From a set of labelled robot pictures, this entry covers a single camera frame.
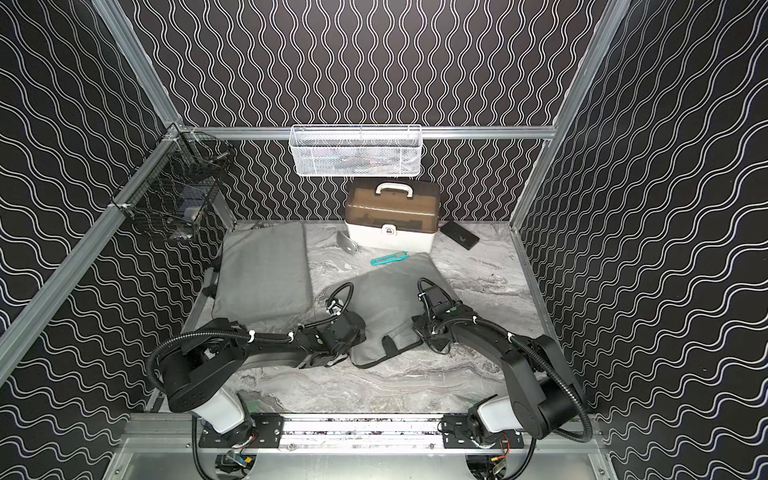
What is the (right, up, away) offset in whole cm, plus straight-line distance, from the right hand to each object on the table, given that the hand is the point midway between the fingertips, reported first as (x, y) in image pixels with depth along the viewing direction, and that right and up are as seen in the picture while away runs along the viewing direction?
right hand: (418, 332), depth 90 cm
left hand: (-15, +2, -1) cm, 15 cm away
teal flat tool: (-8, +21, +21) cm, 31 cm away
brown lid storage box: (-7, +36, +5) cm, 37 cm away
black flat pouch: (+19, +31, +24) cm, 43 cm away
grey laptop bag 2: (-9, +9, +8) cm, 15 cm away
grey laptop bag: (-51, +15, +11) cm, 54 cm away
